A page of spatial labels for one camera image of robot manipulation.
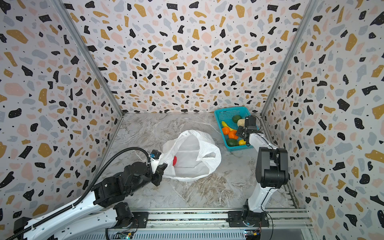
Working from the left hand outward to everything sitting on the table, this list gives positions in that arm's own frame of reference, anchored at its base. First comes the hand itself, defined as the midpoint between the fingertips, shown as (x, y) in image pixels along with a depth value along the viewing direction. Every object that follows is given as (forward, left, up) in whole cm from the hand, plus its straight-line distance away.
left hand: (167, 164), depth 69 cm
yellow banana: (+41, -34, -21) cm, 57 cm away
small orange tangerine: (+34, -34, -19) cm, 52 cm away
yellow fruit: (+24, -44, -20) cm, 54 cm away
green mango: (+23, -37, -18) cm, 47 cm away
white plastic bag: (+17, -10, -23) cm, 30 cm away
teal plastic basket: (+56, -38, -26) cm, 73 cm away
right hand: (+30, -42, -11) cm, 53 cm away
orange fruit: (+30, -38, -18) cm, 52 cm away
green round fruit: (+46, -43, -19) cm, 66 cm away
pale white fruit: (+41, -46, -18) cm, 64 cm away
